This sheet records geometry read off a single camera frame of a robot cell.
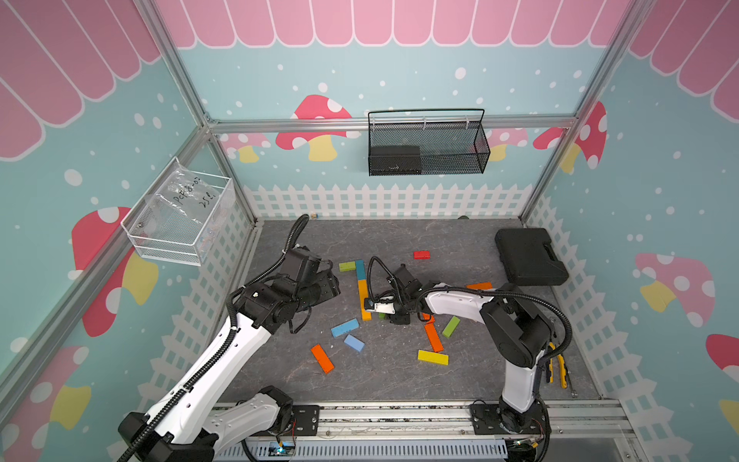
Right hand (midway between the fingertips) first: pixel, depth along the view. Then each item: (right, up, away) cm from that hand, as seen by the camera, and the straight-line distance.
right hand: (388, 308), depth 94 cm
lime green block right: (+20, -5, -5) cm, 21 cm away
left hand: (-16, +9, -21) cm, 28 cm away
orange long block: (-20, -13, -10) cm, 26 cm away
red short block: (+14, +17, +16) cm, 27 cm away
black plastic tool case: (+52, +16, +9) cm, 55 cm away
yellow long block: (+13, -13, -9) cm, 21 cm away
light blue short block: (-10, -9, -7) cm, 16 cm away
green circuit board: (-27, -32, -22) cm, 47 cm away
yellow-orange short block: (-7, -2, -3) cm, 7 cm away
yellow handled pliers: (+46, -15, -12) cm, 50 cm away
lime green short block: (-14, +13, +11) cm, 22 cm away
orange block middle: (+14, -7, -5) cm, 17 cm away
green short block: (-2, -2, -4) cm, 5 cm away
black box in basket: (+2, +47, -5) cm, 48 cm away
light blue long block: (-14, -6, -3) cm, 15 cm away
